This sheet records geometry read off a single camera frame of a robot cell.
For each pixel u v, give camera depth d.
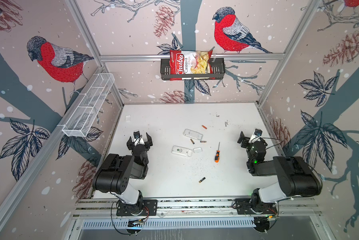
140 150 0.74
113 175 0.46
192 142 0.98
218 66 0.94
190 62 0.88
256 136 0.77
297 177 0.45
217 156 0.90
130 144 0.80
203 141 0.98
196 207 0.75
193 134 1.01
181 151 0.93
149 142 0.83
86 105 0.78
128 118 1.12
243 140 0.83
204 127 1.07
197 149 0.95
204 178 0.83
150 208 0.73
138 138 0.76
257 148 0.69
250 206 0.72
